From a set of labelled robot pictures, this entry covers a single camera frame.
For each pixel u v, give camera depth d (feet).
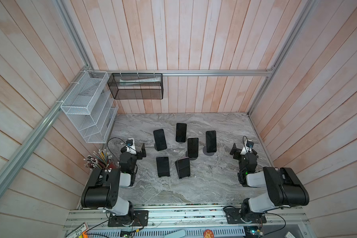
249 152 2.51
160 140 3.10
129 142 2.51
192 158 3.09
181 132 3.23
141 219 2.40
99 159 2.73
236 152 2.71
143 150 2.86
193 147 2.87
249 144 2.50
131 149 2.50
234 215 2.43
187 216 2.45
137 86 3.43
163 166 3.17
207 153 3.12
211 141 3.87
